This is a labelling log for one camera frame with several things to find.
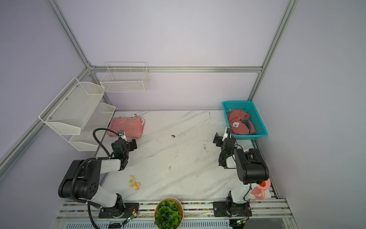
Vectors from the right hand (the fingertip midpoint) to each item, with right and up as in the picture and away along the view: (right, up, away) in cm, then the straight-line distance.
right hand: (223, 132), depth 95 cm
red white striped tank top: (-65, +4, +7) cm, 65 cm away
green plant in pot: (-33, -35, -32) cm, 57 cm away
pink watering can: (+13, -27, -24) cm, 38 cm away
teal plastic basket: (+28, +1, +5) cm, 29 cm away
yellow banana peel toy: (-54, -29, -16) cm, 63 cm away
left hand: (-66, -5, -2) cm, 67 cm away
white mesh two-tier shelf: (-86, +12, -17) cm, 89 cm away
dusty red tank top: (+14, +7, +9) cm, 18 cm away
